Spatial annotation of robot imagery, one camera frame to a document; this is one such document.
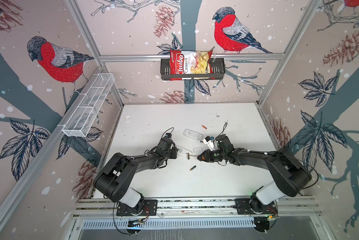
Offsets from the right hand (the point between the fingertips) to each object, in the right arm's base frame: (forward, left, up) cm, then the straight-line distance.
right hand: (197, 161), depth 86 cm
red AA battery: (+28, -6, -4) cm, 29 cm away
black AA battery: (-3, +3, -4) cm, 6 cm away
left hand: (+7, +13, -1) cm, 15 cm away
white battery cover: (+35, +54, -3) cm, 64 cm away
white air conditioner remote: (+7, +9, -2) cm, 11 cm away
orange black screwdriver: (+3, 0, 0) cm, 3 cm away
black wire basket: (+51, -14, +32) cm, 61 cm away
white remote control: (+21, +3, -2) cm, 21 cm away
